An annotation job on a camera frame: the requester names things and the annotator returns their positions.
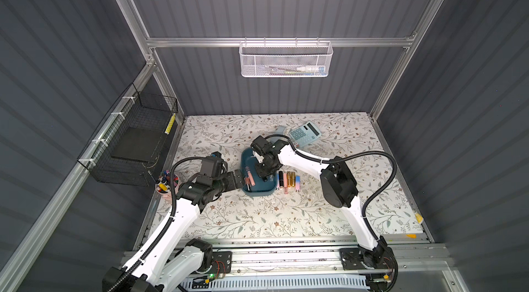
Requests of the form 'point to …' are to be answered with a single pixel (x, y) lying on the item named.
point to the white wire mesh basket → (286, 58)
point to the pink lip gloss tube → (250, 175)
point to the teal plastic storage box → (262, 188)
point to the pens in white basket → (302, 70)
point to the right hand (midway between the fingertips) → (261, 173)
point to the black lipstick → (281, 178)
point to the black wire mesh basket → (127, 147)
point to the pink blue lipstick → (297, 184)
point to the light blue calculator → (304, 133)
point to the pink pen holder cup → (164, 189)
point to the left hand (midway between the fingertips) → (235, 180)
